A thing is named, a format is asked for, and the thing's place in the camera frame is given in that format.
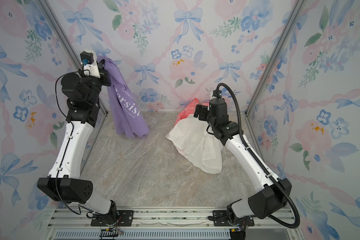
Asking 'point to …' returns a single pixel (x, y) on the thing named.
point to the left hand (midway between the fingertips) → (100, 56)
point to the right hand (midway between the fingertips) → (204, 106)
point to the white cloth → (191, 138)
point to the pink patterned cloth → (189, 109)
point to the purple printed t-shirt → (129, 118)
